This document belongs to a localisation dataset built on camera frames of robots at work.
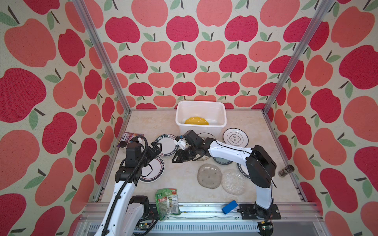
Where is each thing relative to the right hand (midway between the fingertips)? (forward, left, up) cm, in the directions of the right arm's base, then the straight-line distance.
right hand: (174, 163), depth 81 cm
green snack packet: (-18, +1, -9) cm, 20 cm away
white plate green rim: (-10, +7, +11) cm, 16 cm away
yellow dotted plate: (+40, -10, -8) cm, 42 cm away
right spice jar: (+3, -63, -2) cm, 63 cm away
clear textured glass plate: (-4, -35, -11) cm, 36 cm away
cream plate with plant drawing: (+12, -16, +12) cm, 23 cm away
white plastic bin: (+44, -14, -8) cm, 47 cm away
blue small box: (-17, -32, -11) cm, 37 cm away
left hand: (+3, +8, +8) cm, 12 cm away
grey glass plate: (-2, -20, -10) cm, 23 cm away
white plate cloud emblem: (+29, -39, -10) cm, 50 cm away
